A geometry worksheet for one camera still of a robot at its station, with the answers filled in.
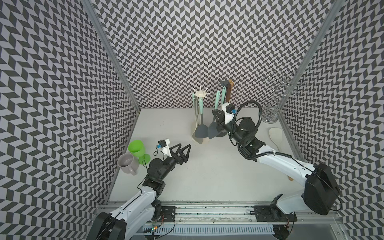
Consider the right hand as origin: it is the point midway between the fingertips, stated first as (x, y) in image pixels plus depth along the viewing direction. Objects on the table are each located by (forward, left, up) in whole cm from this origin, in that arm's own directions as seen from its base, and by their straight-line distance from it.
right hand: (213, 112), depth 72 cm
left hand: (-10, +14, -15) cm, 23 cm away
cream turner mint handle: (+11, -6, 0) cm, 13 cm away
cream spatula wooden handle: (+7, -44, -31) cm, 54 cm away
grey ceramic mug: (-18, +44, -19) cm, 51 cm away
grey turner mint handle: (+1, +6, -16) cm, 17 cm away
